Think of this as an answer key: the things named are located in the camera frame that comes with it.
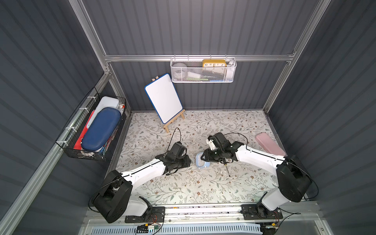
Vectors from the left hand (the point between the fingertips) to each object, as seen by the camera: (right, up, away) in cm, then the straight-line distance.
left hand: (190, 162), depth 85 cm
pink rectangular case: (+55, +9, +14) cm, 58 cm away
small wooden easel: (-7, +31, +23) cm, 39 cm away
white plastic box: (-46, +35, -8) cm, 58 cm away
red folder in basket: (-50, +14, -20) cm, 56 cm away
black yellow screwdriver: (+22, -3, +6) cm, 23 cm away
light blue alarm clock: (+6, 0, 0) cm, 6 cm away
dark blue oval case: (-42, +21, -17) cm, 49 cm away
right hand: (+9, +4, 0) cm, 10 cm away
